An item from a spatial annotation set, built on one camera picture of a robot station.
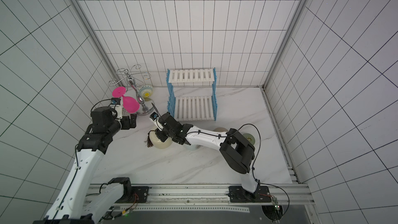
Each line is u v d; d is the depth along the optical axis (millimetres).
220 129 873
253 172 534
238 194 724
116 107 621
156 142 850
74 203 387
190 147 854
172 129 632
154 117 711
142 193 726
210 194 742
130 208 683
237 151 468
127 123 665
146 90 1155
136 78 876
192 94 1170
